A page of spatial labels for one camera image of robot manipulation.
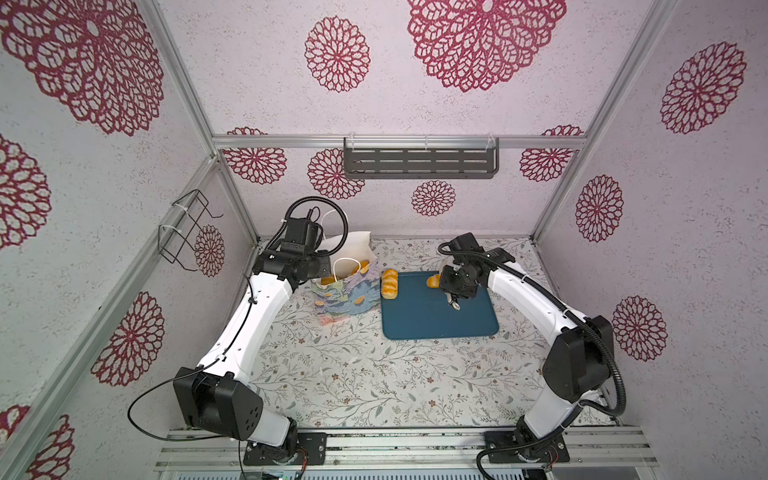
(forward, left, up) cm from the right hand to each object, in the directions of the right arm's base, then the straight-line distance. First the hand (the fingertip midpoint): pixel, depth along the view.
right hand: (443, 282), depth 87 cm
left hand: (-3, +35, +9) cm, 36 cm away
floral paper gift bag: (-5, +25, +5) cm, 26 cm away
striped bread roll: (+8, +16, -12) cm, 22 cm away
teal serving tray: (-1, +6, -14) cm, 15 cm away
